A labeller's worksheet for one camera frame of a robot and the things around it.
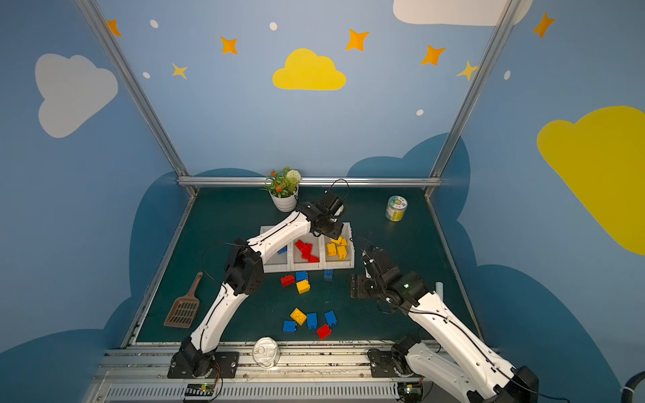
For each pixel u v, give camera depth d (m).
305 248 0.96
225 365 0.74
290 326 0.82
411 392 0.73
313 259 0.96
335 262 0.92
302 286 0.89
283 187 1.03
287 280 0.90
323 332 0.80
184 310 0.85
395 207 1.06
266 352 0.72
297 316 0.84
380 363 0.75
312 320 0.82
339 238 0.89
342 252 0.98
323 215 0.74
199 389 0.73
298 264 0.93
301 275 0.91
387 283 0.56
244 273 0.60
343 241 1.01
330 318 0.82
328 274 0.93
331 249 0.97
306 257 0.96
